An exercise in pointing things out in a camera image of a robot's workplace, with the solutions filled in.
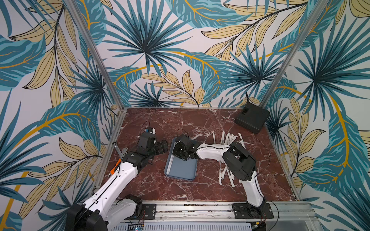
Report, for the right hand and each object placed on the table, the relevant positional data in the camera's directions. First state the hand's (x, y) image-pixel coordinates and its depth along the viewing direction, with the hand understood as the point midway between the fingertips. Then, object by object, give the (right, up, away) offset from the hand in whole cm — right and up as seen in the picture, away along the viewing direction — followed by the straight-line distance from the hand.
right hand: (171, 152), depth 94 cm
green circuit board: (-16, -33, -22) cm, 43 cm away
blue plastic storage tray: (+3, -8, -5) cm, 10 cm away
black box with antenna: (+60, +23, +16) cm, 66 cm away
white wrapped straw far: (+29, +9, +10) cm, 32 cm away
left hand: (-4, +6, -13) cm, 15 cm away
